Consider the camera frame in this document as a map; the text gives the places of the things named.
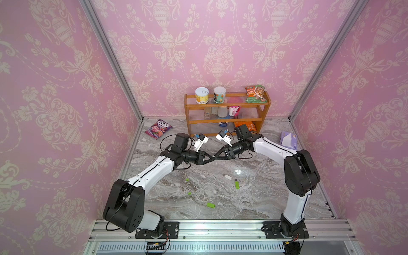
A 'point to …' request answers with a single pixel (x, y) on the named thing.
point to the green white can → (219, 94)
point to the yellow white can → (202, 95)
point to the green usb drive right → (237, 185)
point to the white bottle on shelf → (222, 111)
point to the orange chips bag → (249, 124)
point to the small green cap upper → (187, 179)
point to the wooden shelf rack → (217, 114)
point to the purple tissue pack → (289, 140)
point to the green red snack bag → (255, 94)
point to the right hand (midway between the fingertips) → (216, 158)
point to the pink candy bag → (158, 129)
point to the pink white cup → (234, 110)
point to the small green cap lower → (189, 193)
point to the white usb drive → (228, 177)
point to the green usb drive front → (211, 205)
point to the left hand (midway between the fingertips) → (213, 160)
